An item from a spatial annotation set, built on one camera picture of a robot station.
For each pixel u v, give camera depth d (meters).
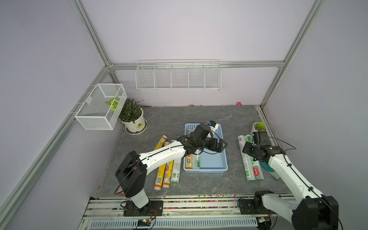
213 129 0.71
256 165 0.84
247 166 0.84
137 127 1.00
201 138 0.62
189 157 0.89
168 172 0.83
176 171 0.83
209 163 0.87
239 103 1.24
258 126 0.95
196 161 0.85
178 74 0.99
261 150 0.61
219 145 0.69
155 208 0.72
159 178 0.81
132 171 0.43
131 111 0.93
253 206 0.72
